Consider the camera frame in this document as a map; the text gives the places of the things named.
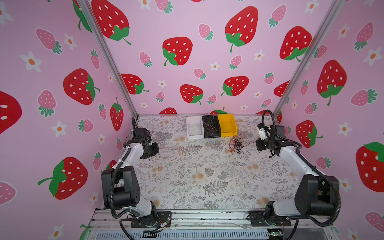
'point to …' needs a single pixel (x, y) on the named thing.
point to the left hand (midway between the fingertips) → (155, 150)
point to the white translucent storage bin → (195, 129)
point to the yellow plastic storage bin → (228, 125)
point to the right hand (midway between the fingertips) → (259, 140)
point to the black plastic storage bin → (211, 126)
